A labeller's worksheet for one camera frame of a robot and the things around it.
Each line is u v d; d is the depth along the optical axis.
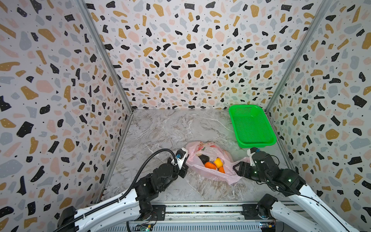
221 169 0.81
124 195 0.49
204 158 0.87
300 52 0.88
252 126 1.13
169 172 0.53
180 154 0.58
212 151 0.82
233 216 0.73
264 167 0.54
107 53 0.87
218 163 0.86
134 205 0.50
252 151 0.68
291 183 0.47
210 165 0.84
